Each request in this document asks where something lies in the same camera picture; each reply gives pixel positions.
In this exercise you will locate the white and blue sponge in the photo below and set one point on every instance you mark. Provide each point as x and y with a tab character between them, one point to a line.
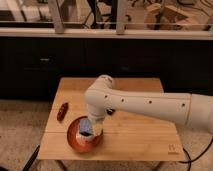
85	127

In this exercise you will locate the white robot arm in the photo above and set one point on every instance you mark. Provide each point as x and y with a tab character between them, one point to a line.
192	110

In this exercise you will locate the white ceramic cup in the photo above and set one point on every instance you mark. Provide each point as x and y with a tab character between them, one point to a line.
97	130

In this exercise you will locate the black striped rectangular box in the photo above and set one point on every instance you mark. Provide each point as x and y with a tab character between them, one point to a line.
110	111

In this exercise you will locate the dark red oblong object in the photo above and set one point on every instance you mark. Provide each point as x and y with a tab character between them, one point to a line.
62	111

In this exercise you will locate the wooden table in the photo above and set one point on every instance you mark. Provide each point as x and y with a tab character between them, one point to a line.
127	137

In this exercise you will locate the orange round plate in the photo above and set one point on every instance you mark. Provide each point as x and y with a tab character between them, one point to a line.
72	141

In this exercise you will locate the dark cabinet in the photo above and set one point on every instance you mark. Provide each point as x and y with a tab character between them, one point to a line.
31	67

